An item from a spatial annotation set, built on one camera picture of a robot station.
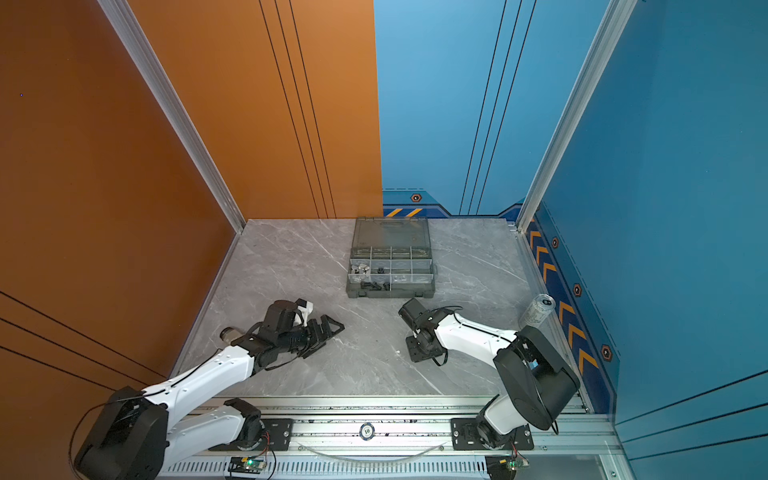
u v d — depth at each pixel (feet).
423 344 2.36
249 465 2.32
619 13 2.28
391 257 3.43
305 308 2.71
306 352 2.49
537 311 2.67
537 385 1.41
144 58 2.49
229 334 2.85
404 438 2.46
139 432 1.33
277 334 2.18
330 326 2.52
